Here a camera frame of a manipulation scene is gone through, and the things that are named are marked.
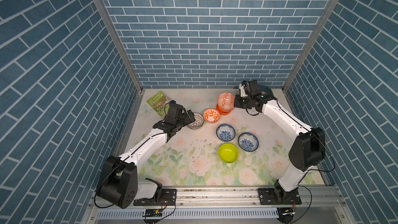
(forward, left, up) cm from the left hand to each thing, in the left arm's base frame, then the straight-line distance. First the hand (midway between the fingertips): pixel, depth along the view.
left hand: (192, 116), depth 86 cm
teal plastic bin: (+32, -55, -13) cm, 65 cm away
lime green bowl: (-15, -21, -15) cm, 30 cm away
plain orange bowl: (+10, -20, -10) cm, 24 cm away
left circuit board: (-43, +16, -18) cm, 49 cm away
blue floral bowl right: (-9, -33, -13) cm, 37 cm away
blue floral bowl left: (-2, -20, -14) cm, 25 cm away
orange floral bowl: (+10, -12, -12) cm, 20 cm away
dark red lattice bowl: (+5, -4, -12) cm, 14 cm away
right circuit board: (-44, -45, -15) cm, 64 cm away
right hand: (+8, -25, +4) cm, 26 cm away
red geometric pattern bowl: (+9, -19, +2) cm, 21 cm away
